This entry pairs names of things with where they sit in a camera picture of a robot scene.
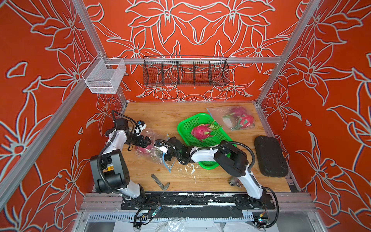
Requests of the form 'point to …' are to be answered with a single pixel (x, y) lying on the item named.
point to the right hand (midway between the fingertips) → (158, 146)
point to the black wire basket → (185, 70)
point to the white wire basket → (104, 75)
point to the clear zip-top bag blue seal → (153, 153)
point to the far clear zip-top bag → (233, 118)
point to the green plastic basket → (185, 125)
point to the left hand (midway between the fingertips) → (142, 139)
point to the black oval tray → (272, 161)
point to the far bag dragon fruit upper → (237, 111)
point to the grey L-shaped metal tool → (163, 187)
